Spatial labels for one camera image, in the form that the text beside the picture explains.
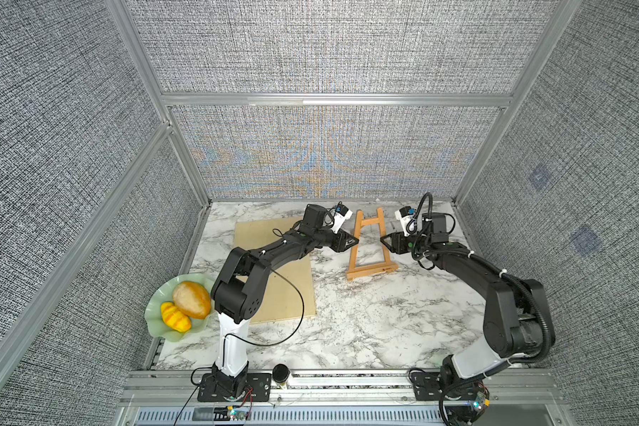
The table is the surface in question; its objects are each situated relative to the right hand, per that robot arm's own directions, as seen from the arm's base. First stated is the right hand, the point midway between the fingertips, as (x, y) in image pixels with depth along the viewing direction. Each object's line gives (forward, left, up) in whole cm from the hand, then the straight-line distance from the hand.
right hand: (387, 231), depth 90 cm
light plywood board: (-16, +33, -14) cm, 40 cm away
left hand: (-2, +10, 0) cm, 10 cm away
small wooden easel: (-10, +8, -11) cm, 16 cm away
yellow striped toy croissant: (-26, +68, -9) cm, 73 cm away
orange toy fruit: (-21, +63, -7) cm, 67 cm away
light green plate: (-28, +73, -9) cm, 78 cm away
